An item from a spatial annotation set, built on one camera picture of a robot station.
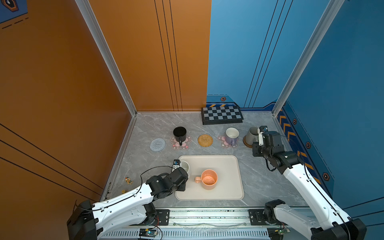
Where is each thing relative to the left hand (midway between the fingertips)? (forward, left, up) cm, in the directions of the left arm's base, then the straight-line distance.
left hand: (184, 180), depth 81 cm
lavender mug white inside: (+33, -31, -2) cm, 45 cm away
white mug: (+6, -1, +4) cm, 7 cm away
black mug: (+28, +4, +5) cm, 28 cm away
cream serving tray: (-1, -25, -5) cm, 26 cm away
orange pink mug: (+2, -14, -4) cm, 14 cm away
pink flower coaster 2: (+25, +1, -4) cm, 26 cm away
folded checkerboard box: (+50, -25, 0) cm, 56 cm away
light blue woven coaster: (+26, +20, -5) cm, 33 cm away
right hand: (+14, -37, +14) cm, 42 cm away
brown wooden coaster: (+27, -40, -5) cm, 49 cm away
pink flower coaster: (+25, -26, -4) cm, 36 cm away
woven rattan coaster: (+29, -12, -4) cm, 32 cm away
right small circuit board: (-23, -45, -5) cm, 51 cm away
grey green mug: (+25, -41, +7) cm, 48 cm away
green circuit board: (-23, +16, -7) cm, 29 cm away
